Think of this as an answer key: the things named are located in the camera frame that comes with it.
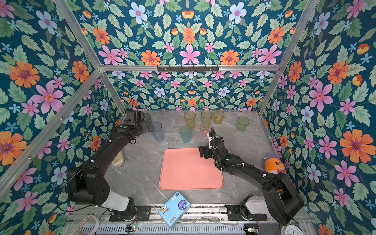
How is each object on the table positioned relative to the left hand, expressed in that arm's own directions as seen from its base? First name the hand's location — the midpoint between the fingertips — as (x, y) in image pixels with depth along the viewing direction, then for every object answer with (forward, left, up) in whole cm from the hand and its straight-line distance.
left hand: (144, 122), depth 85 cm
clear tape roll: (-49, +28, -20) cm, 60 cm away
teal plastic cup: (0, -24, -13) cm, 27 cm away
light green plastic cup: (+9, -65, -16) cm, 67 cm away
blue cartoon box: (-44, -18, -16) cm, 50 cm away
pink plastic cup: (+8, -38, -20) cm, 43 cm away
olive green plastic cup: (+9, -38, -9) cm, 40 cm away
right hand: (-12, -36, -10) cm, 39 cm away
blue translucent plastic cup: (+6, -3, -16) cm, 17 cm away
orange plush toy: (-27, -73, -12) cm, 79 cm away
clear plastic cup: (+12, -15, -18) cm, 26 cm away
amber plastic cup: (+18, -49, -17) cm, 55 cm away
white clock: (-55, -72, -17) cm, 92 cm away
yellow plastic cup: (+9, -27, -9) cm, 30 cm away
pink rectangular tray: (-21, -21, -23) cm, 38 cm away
